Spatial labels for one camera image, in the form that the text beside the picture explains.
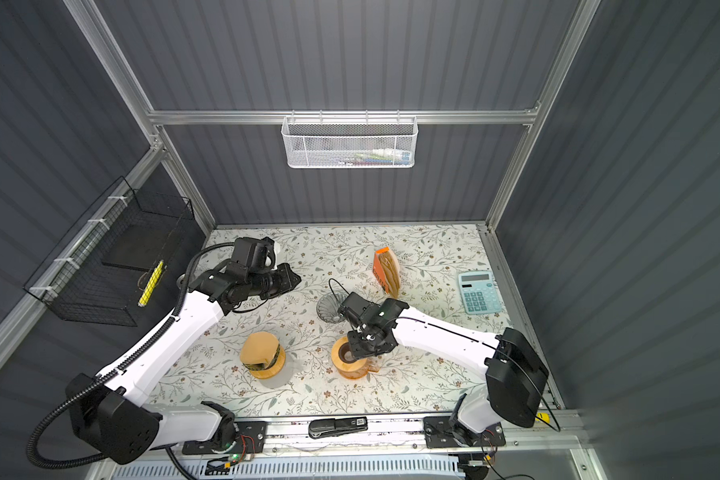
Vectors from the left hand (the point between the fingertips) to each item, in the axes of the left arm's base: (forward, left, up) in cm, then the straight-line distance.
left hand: (302, 278), depth 78 cm
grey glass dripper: (+1, -5, -17) cm, 18 cm away
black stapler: (-32, -6, -17) cm, 37 cm away
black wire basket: (+1, +46, +6) cm, 47 cm away
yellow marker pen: (-7, +35, +5) cm, 36 cm away
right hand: (-16, -15, -14) cm, 25 cm away
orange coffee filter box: (+11, -25, -13) cm, 30 cm away
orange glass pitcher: (-19, -17, -15) cm, 29 cm away
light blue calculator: (+5, -56, -19) cm, 59 cm away
